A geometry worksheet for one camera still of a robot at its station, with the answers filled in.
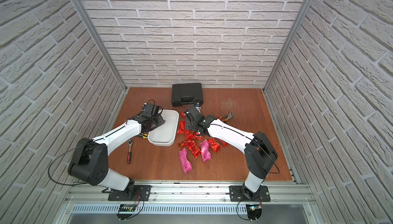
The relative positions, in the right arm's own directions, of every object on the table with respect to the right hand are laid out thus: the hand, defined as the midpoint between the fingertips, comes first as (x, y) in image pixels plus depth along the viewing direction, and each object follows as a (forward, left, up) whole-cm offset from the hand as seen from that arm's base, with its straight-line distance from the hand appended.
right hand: (192, 121), depth 86 cm
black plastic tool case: (+34, +5, -13) cm, 37 cm away
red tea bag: (-13, -1, -10) cm, 16 cm away
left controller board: (-39, +34, -14) cm, 54 cm away
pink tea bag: (-16, -7, -9) cm, 19 cm away
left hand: (+5, +19, -3) cm, 20 cm away
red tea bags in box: (+4, +7, -12) cm, 14 cm away
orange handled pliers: (+10, -23, -12) cm, 28 cm away
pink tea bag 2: (-22, +4, -9) cm, 24 cm away
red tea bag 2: (-9, +5, -9) cm, 14 cm away
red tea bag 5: (-9, -18, -11) cm, 23 cm away
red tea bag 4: (-10, -12, -10) cm, 19 cm away
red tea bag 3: (-4, +1, -9) cm, 10 cm away
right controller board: (-43, -27, -13) cm, 53 cm away
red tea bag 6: (+13, +7, -11) cm, 19 cm away
